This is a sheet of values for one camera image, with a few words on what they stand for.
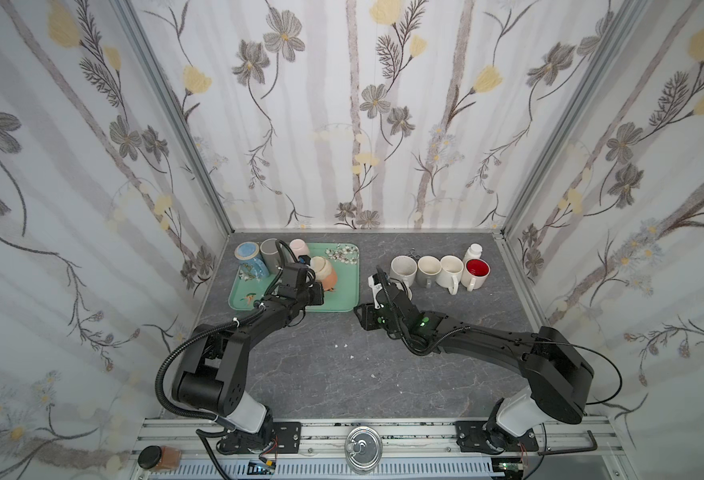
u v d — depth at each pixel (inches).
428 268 40.2
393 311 24.2
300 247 40.5
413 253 45.1
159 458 25.1
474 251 40.5
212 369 17.9
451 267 41.5
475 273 40.8
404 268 40.3
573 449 28.8
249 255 38.9
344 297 40.6
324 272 35.7
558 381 17.1
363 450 25.2
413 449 28.9
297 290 28.2
